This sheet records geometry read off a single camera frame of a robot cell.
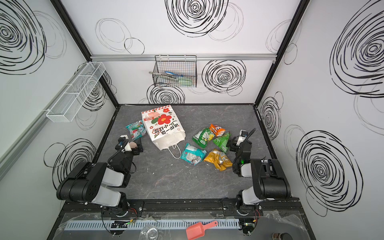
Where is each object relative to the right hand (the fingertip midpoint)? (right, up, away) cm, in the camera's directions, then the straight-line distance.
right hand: (238, 137), depth 91 cm
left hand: (-64, 0, -4) cm, 64 cm away
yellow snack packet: (-12, -13, -6) cm, 19 cm away
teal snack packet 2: (-28, -10, -2) cm, 30 cm away
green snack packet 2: (-10, -3, +3) cm, 11 cm away
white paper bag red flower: (-46, +5, -3) cm, 46 cm away
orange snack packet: (-12, +4, +3) cm, 13 cm away
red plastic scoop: (-26, -40, -23) cm, 53 cm away
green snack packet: (-22, 0, +3) cm, 22 cm away
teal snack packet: (-66, +4, +9) cm, 67 cm away
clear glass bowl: (-48, -41, -22) cm, 67 cm away
